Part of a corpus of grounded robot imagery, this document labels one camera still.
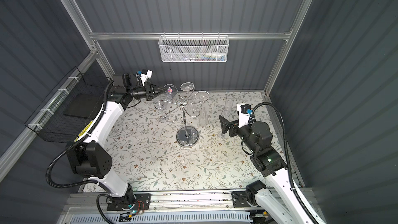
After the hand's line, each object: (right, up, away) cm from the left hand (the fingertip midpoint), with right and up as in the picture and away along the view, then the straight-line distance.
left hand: (166, 90), depth 75 cm
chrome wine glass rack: (+8, -27, +19) cm, 34 cm away
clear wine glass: (+2, -1, +2) cm, 3 cm away
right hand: (+30, -12, -8) cm, 34 cm away
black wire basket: (-47, -12, -5) cm, 49 cm away
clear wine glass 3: (+17, -3, -1) cm, 18 cm away
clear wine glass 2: (+10, +2, +4) cm, 11 cm away
